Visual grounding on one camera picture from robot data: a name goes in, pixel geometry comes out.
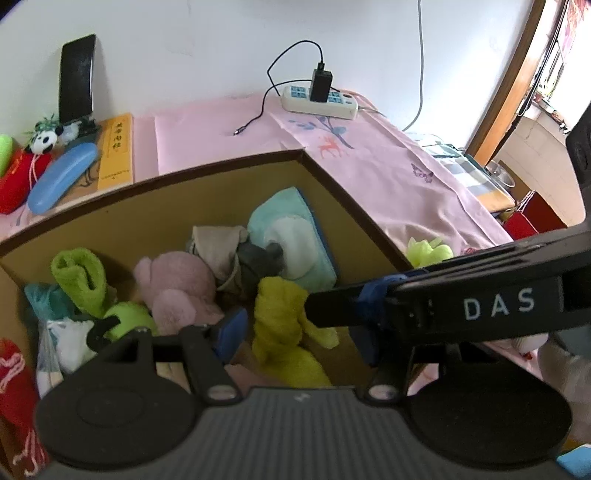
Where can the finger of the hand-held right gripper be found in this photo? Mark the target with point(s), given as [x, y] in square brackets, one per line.
[332, 307]

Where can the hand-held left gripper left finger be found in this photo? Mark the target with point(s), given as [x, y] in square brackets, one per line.
[231, 334]

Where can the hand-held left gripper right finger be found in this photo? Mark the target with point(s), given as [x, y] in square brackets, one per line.
[364, 346]

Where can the yellow green towel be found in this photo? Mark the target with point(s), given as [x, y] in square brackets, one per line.
[277, 323]

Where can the pink plush toy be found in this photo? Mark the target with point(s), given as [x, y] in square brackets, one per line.
[180, 286]

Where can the dark grey cloth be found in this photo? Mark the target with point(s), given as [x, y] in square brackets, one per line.
[256, 265]

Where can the neon green mesh pouf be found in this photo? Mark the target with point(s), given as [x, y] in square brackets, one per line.
[429, 253]

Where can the teal plush slipper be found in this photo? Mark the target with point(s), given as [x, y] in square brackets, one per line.
[304, 217]

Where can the brown cardboard box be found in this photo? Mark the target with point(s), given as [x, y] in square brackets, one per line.
[184, 198]

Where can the person's right hand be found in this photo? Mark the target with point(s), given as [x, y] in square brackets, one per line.
[570, 374]

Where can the red box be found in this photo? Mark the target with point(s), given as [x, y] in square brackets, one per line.
[531, 219]

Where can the beige cloth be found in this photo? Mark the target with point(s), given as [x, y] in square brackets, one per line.
[217, 251]

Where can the orange cloth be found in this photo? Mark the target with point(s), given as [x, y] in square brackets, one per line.
[496, 199]

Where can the green ball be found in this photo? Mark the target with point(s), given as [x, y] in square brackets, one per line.
[131, 318]

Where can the metal pot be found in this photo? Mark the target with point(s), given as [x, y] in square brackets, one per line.
[501, 173]

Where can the grey checked cloth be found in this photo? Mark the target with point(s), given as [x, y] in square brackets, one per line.
[466, 175]

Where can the pink printed tablecloth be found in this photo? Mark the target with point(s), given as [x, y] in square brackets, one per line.
[392, 184]

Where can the person's black clothing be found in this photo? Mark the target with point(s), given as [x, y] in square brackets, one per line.
[581, 175]

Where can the green rolled towel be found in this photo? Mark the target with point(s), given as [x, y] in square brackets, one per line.
[81, 274]

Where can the light blue item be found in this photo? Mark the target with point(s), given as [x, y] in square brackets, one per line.
[575, 461]

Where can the teal cloth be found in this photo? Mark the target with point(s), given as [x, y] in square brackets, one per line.
[46, 300]

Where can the white power strip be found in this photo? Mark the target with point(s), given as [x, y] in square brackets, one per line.
[344, 108]

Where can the yellow book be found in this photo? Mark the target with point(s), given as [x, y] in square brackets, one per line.
[115, 152]

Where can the black charger plug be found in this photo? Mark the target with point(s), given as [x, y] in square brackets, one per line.
[321, 85]

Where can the red cloth with white print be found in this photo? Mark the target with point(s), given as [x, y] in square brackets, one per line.
[16, 397]

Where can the blue glasses case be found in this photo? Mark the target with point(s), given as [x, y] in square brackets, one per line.
[60, 177]

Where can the window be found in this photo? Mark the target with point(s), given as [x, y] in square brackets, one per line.
[563, 55]

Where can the red plush item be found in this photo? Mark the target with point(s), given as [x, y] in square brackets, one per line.
[18, 184]

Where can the panda plush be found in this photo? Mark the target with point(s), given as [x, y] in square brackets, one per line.
[44, 141]

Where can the light green item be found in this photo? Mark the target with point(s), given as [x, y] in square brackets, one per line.
[4, 154]

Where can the black phone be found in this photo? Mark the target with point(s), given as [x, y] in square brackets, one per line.
[76, 78]

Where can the wooden door frame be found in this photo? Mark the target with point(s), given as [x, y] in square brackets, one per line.
[512, 83]

